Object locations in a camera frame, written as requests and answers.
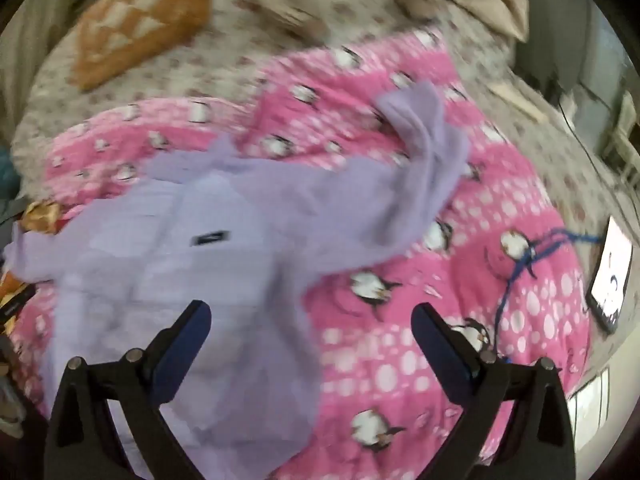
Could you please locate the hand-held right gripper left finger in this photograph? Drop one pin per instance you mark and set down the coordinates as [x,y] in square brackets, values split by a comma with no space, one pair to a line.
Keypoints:
[182,355]

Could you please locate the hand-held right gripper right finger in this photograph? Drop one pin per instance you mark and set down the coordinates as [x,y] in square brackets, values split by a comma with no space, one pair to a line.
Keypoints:
[445,355]

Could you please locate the purple fleece jacket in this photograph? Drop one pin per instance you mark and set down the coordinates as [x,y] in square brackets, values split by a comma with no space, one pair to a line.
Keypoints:
[225,285]

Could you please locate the pink penguin print blanket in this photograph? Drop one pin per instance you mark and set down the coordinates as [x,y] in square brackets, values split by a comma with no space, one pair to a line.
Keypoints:
[390,350]

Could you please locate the tablet with lit screen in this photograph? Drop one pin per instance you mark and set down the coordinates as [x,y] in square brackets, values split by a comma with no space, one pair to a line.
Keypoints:
[612,270]

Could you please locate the orange printed cloth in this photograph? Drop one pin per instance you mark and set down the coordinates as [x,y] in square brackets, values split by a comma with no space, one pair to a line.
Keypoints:
[40,215]

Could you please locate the white chair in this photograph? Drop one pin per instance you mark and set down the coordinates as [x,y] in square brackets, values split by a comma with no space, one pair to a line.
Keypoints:
[622,135]

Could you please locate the floral bed sheet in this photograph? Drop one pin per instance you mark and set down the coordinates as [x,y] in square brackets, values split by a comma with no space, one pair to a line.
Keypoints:
[250,35]

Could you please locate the orange checkered cushion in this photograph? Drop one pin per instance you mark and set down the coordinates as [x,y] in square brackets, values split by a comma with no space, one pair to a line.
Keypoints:
[140,25]

